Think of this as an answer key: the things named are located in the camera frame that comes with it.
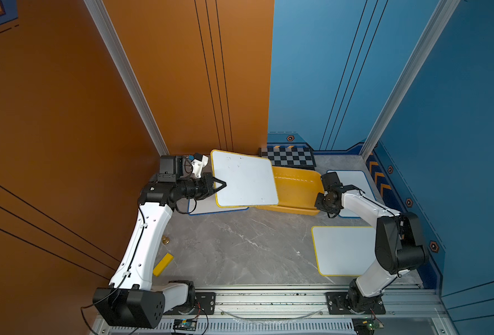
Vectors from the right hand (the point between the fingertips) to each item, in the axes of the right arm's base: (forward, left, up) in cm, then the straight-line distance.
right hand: (320, 205), depth 95 cm
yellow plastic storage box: (+15, +7, -9) cm, 19 cm away
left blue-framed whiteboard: (-16, +45, +26) cm, 54 cm away
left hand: (-7, +40, +27) cm, 48 cm away
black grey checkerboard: (+32, +8, 0) cm, 33 cm away
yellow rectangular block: (-25, +67, -3) cm, 71 cm away
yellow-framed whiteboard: (+4, +32, +14) cm, 35 cm away
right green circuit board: (-44, -8, -6) cm, 45 cm away
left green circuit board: (-44, +54, -7) cm, 70 cm away
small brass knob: (-16, +68, -2) cm, 70 cm away
